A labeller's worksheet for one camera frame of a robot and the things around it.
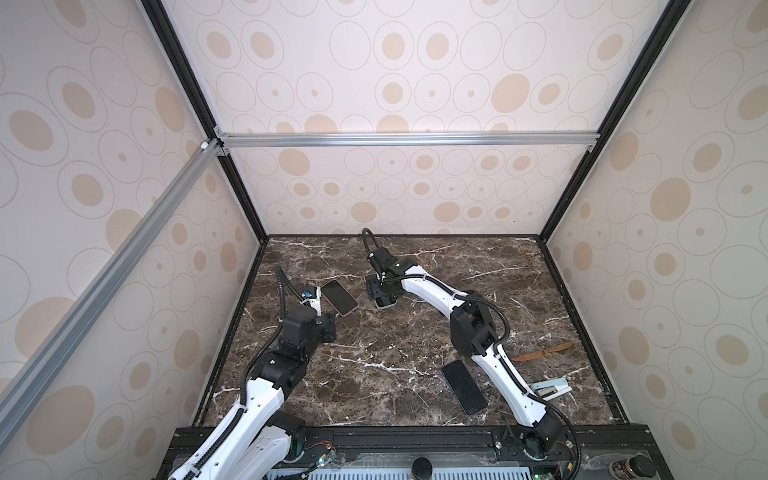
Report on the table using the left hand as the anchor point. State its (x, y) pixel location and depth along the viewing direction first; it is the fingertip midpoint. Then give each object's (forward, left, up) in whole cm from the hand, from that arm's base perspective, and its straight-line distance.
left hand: (335, 307), depth 79 cm
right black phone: (-16, -36, -17) cm, 43 cm away
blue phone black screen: (+14, +3, -17) cm, 22 cm away
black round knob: (-35, -22, -6) cm, 42 cm away
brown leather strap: (-5, -60, -18) cm, 63 cm away
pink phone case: (+10, -2, -18) cm, 20 cm away
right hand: (+17, -10, -18) cm, 26 cm away
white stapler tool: (-16, -59, -16) cm, 63 cm away
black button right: (-34, -68, -6) cm, 76 cm away
